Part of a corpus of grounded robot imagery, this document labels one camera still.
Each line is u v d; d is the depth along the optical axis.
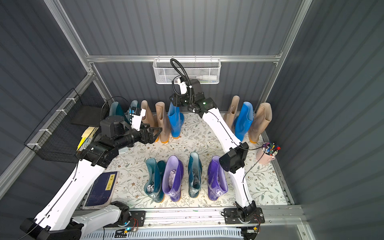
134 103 0.91
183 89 0.70
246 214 0.64
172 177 0.70
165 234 0.77
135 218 0.72
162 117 0.83
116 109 0.87
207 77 0.86
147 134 0.59
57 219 0.37
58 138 0.70
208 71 0.83
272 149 0.85
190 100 0.62
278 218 0.75
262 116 0.84
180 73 0.67
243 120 0.88
